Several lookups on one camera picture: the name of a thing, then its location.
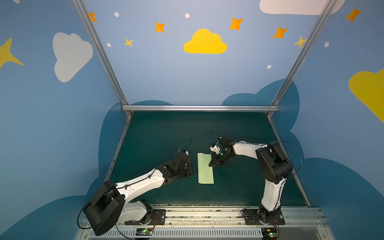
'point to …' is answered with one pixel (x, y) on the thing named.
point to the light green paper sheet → (205, 173)
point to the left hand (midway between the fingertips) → (196, 170)
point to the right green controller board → (271, 232)
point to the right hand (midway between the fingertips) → (210, 164)
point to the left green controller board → (144, 231)
